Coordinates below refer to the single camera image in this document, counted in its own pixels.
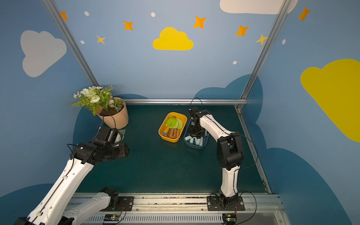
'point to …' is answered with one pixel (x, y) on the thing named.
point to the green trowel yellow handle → (170, 123)
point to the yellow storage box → (163, 126)
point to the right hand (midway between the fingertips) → (195, 135)
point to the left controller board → (111, 217)
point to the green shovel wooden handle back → (180, 126)
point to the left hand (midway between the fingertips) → (125, 149)
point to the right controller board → (229, 219)
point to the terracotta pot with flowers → (112, 110)
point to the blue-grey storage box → (193, 142)
